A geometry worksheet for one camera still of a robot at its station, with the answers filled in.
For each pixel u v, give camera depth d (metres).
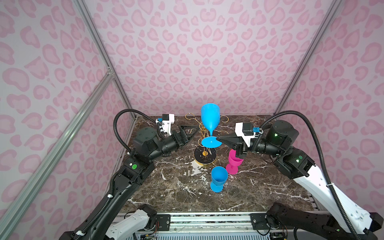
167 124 0.55
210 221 0.75
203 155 0.96
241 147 0.47
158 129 0.54
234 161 0.78
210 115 0.59
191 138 0.51
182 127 0.51
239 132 0.41
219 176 0.80
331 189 0.39
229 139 0.49
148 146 0.44
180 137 0.50
